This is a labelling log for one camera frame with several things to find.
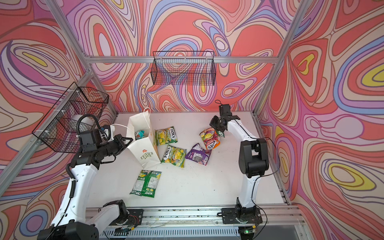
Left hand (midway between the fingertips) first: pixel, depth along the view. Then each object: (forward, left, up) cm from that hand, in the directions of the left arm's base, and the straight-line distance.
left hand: (133, 138), depth 75 cm
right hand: (+19, -43, -13) cm, 49 cm away
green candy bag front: (-15, -4, -22) cm, 27 cm away
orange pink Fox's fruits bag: (+11, -41, -16) cm, 46 cm away
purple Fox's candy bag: (+2, -33, -21) cm, 40 cm away
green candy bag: (+13, -47, -14) cm, 51 cm away
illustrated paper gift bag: (-2, -5, -3) cm, 6 cm away
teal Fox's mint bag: (+8, 0, -8) cm, 11 cm away
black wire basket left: (+1, +33, +7) cm, 34 cm away
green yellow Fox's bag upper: (+17, -11, -21) cm, 29 cm away
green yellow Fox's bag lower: (+2, -19, -22) cm, 29 cm away
